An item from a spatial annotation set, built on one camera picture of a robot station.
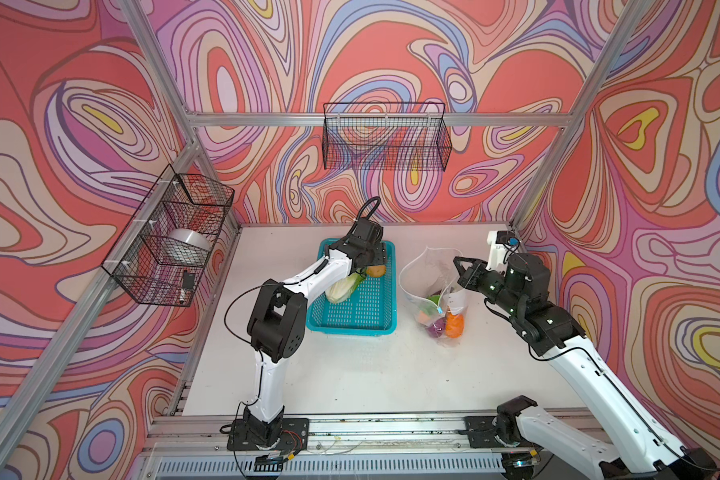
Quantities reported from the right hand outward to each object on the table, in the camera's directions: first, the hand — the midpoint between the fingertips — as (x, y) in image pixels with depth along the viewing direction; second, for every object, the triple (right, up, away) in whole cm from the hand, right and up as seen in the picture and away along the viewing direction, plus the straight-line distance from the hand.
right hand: (455, 266), depth 72 cm
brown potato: (-18, -3, +29) cm, 35 cm away
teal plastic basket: (-19, -15, +24) cm, 35 cm away
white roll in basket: (-64, +5, -2) cm, 65 cm away
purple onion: (-1, -18, +12) cm, 22 cm away
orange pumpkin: (+4, -17, +12) cm, 22 cm away
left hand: (-17, +4, +23) cm, 29 cm away
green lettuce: (-30, -9, +21) cm, 37 cm away
